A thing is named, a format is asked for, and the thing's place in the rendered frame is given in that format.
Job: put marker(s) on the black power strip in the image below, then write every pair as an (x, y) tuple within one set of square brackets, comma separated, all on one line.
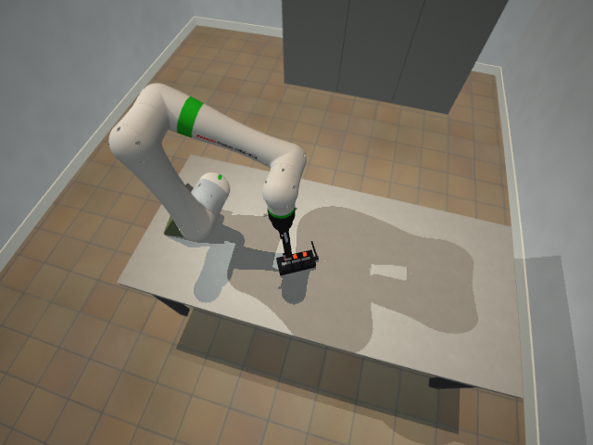
[(301, 261)]

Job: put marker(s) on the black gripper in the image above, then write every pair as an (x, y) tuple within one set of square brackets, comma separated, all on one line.
[(284, 235)]

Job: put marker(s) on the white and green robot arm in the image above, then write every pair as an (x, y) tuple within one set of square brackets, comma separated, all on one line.
[(136, 141)]

